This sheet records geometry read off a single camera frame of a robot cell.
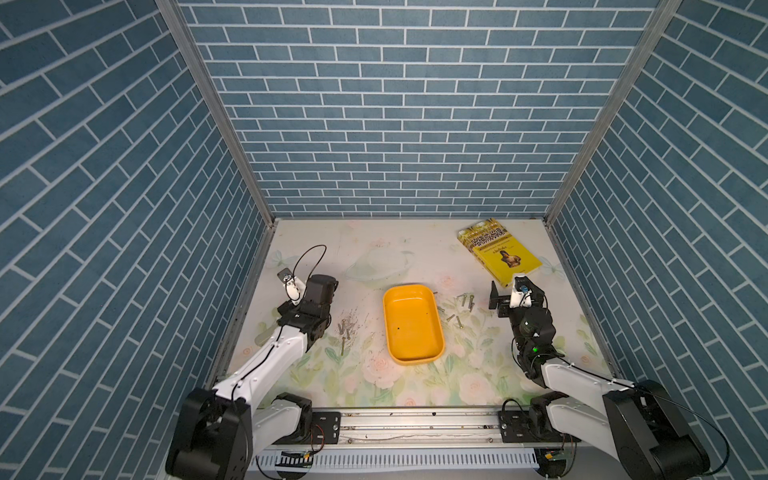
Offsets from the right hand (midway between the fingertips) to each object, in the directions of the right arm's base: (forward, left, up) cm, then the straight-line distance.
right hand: (514, 282), depth 85 cm
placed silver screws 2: (0, +10, -15) cm, 18 cm away
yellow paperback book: (+19, -3, -11) cm, 22 cm away
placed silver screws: (-12, +50, -15) cm, 54 cm away
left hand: (-6, +57, -2) cm, 58 cm away
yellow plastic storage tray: (-8, +28, -14) cm, 32 cm away
